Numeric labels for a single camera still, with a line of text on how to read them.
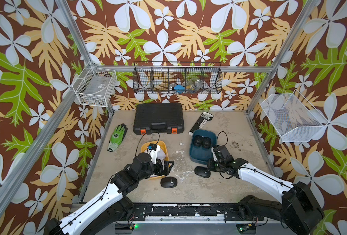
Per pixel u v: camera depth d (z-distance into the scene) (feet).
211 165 2.55
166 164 2.13
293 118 2.58
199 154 3.21
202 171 2.86
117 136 3.34
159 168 2.10
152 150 2.14
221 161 2.21
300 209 1.33
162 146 3.07
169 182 2.69
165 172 2.12
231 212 2.41
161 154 3.08
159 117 3.54
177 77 3.22
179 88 3.08
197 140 3.24
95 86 2.83
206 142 3.23
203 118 3.76
